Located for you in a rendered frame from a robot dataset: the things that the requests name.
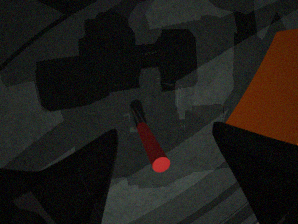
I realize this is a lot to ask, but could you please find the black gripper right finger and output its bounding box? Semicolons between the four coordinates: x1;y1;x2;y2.
213;121;298;224

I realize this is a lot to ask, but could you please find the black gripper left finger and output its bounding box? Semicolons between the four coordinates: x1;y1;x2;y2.
0;128;118;224

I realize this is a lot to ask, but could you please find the dark red peg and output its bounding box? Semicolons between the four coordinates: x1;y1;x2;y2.
137;123;170;172

